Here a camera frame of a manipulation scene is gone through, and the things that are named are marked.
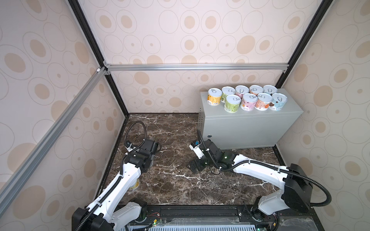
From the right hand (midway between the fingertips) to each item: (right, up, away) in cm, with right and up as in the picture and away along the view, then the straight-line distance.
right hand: (192, 161), depth 80 cm
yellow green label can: (-32, -15, +2) cm, 35 cm away
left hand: (-26, +5, 0) cm, 26 cm away
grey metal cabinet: (+30, +18, 0) cm, 35 cm away
